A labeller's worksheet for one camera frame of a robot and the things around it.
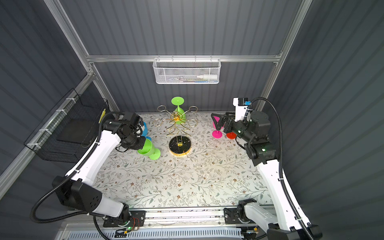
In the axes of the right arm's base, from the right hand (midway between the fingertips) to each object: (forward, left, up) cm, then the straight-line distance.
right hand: (221, 115), depth 64 cm
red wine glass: (+18, -13, -39) cm, 45 cm away
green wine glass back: (+12, +20, -11) cm, 26 cm away
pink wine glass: (+19, -3, -39) cm, 44 cm away
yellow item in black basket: (+13, +64, -11) cm, 66 cm away
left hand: (-3, +41, -20) cm, 46 cm away
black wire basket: (-11, +74, -3) cm, 75 cm away
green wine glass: (-7, +35, -17) cm, 39 cm away
